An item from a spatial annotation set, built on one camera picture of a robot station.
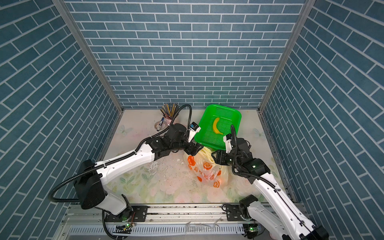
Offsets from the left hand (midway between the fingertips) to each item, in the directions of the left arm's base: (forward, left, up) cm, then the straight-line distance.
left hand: (199, 142), depth 78 cm
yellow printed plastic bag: (-11, -4, -8) cm, 15 cm away
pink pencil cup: (+24, +20, -10) cm, 33 cm away
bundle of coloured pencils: (+31, +20, -8) cm, 37 cm away
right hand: (-6, -8, -1) cm, 10 cm away
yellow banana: (+25, -13, -18) cm, 33 cm away
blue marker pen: (+27, +27, -18) cm, 42 cm away
